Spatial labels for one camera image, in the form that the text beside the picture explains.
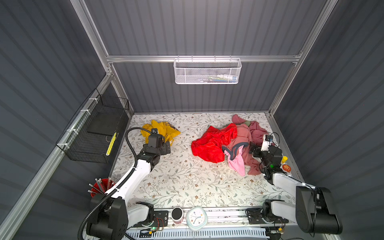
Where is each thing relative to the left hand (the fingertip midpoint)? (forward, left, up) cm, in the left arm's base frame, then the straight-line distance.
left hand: (158, 144), depth 86 cm
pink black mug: (-34, -11, -9) cm, 37 cm away
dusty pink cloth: (+6, -54, 0) cm, 55 cm away
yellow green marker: (-8, +19, +14) cm, 25 cm away
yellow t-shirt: (+18, -3, -10) cm, 21 cm away
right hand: (-2, -61, -1) cm, 61 cm away
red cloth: (+1, -30, -4) cm, 30 cm away
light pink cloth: (-8, -45, -8) cm, 46 cm away
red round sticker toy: (-13, -76, -12) cm, 78 cm away
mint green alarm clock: (-36, -20, -11) cm, 43 cm away
